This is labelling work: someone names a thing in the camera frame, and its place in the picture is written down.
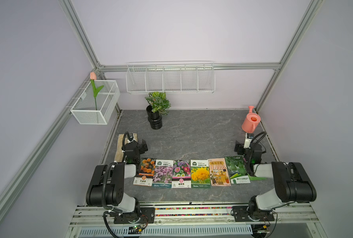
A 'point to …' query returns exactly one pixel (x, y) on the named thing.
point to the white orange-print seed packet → (218, 171)
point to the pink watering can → (251, 120)
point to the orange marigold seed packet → (145, 177)
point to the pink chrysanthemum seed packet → (181, 174)
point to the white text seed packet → (236, 166)
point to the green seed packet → (255, 178)
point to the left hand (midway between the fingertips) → (136, 142)
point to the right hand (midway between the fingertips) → (243, 140)
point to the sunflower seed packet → (200, 174)
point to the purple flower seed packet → (163, 174)
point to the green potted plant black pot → (159, 103)
